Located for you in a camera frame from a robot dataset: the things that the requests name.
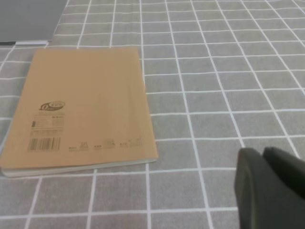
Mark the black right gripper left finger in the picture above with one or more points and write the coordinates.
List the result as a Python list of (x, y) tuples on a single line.
[(263, 200)]

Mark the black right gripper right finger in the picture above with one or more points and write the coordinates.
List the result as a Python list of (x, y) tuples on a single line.
[(290, 169)]

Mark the grey checked tablecloth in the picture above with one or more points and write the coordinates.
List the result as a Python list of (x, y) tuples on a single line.
[(219, 75)]

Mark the tan kraft notebook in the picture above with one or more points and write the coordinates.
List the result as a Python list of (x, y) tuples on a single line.
[(79, 110)]

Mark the grey hardcover book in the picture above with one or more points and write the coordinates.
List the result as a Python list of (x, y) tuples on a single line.
[(29, 22)]

